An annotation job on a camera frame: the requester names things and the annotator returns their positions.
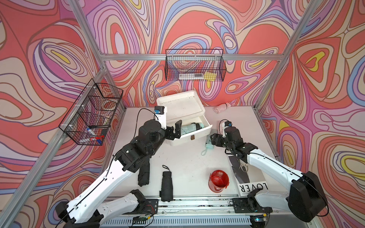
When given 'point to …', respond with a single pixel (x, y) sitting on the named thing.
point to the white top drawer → (201, 132)
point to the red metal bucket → (218, 180)
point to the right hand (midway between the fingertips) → (215, 140)
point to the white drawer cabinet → (185, 106)
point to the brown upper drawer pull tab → (192, 137)
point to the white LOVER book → (246, 178)
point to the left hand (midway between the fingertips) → (174, 120)
